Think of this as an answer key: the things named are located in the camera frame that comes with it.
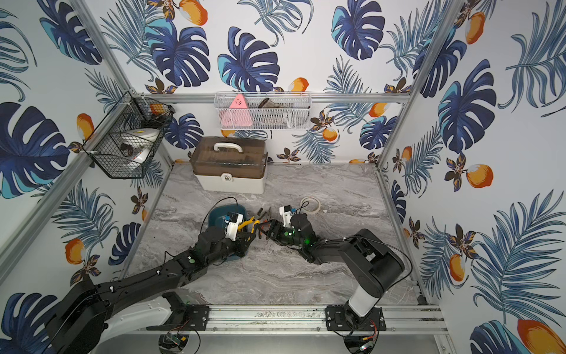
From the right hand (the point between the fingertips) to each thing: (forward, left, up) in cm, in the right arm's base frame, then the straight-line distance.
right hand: (260, 229), depth 84 cm
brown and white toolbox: (+24, +12, +10) cm, 29 cm away
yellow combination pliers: (+3, +2, +3) cm, 4 cm away
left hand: (-3, +2, +3) cm, 5 cm away
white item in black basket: (+22, +46, +24) cm, 56 cm away
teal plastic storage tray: (+11, +20, -5) cm, 24 cm away
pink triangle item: (+38, +10, +25) cm, 47 cm away
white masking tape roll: (+23, -23, -10) cm, 35 cm away
